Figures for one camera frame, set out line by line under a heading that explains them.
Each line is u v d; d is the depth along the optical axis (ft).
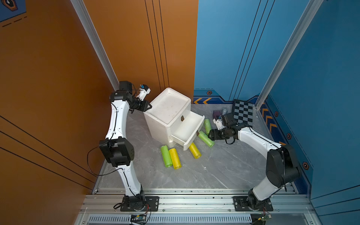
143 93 2.50
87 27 2.48
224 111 3.68
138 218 2.35
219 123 2.72
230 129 2.20
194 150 2.94
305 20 2.44
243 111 3.67
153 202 2.43
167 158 2.85
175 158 2.86
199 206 2.38
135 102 2.33
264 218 2.28
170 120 2.59
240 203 2.38
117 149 1.66
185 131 3.03
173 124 2.60
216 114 3.56
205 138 3.14
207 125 3.36
